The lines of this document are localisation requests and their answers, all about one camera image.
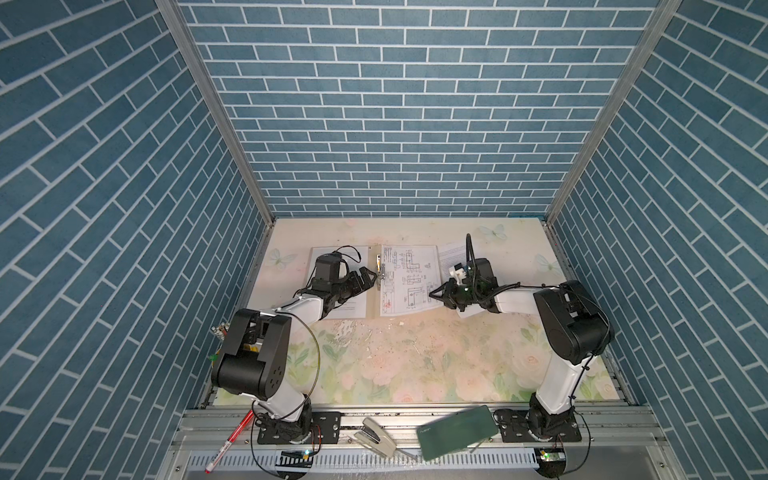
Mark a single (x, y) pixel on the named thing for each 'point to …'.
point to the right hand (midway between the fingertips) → (429, 292)
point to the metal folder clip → (379, 275)
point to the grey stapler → (375, 437)
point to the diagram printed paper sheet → (412, 273)
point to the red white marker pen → (240, 427)
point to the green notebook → (455, 432)
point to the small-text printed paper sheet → (452, 254)
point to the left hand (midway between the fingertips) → (368, 279)
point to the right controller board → (551, 460)
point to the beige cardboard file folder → (374, 293)
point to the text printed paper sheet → (357, 258)
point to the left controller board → (296, 458)
